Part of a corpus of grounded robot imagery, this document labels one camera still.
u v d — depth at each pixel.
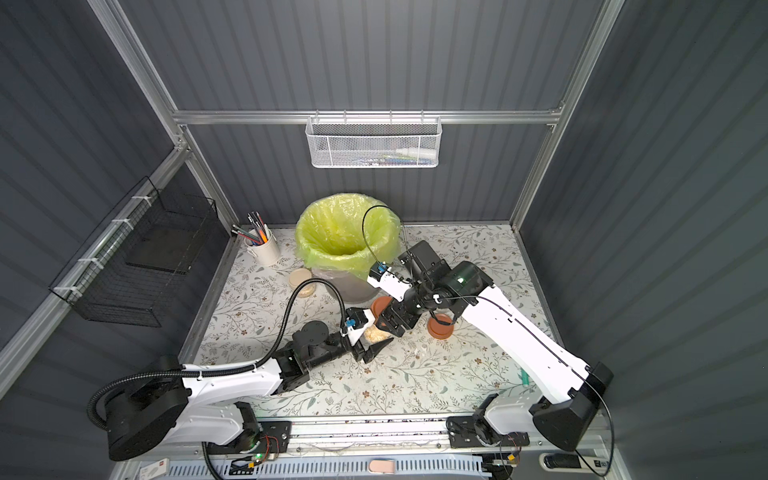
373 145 1.12
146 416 0.42
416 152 0.93
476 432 0.67
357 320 0.62
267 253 1.03
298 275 0.99
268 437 0.72
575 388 0.39
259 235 1.05
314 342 0.59
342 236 0.98
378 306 0.68
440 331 0.90
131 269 0.72
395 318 0.59
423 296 0.50
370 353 0.68
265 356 0.58
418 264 0.53
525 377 0.82
